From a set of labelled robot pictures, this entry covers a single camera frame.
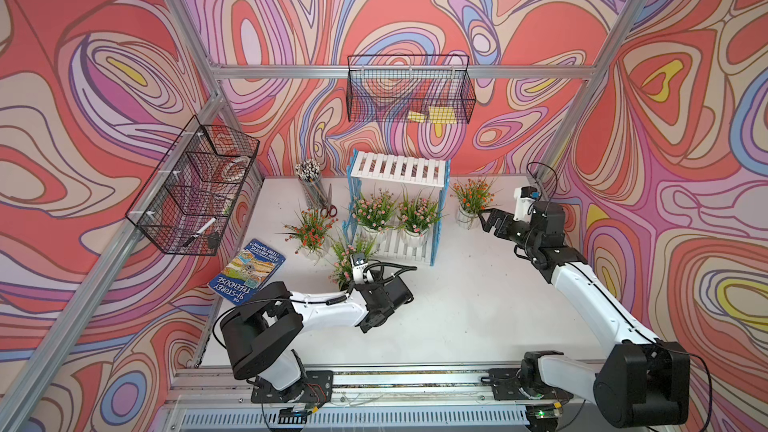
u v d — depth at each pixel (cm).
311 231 86
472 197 93
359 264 73
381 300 66
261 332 44
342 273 78
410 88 96
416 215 88
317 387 73
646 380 39
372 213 88
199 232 72
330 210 110
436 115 82
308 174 97
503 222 72
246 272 91
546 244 62
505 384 73
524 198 73
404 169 84
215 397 73
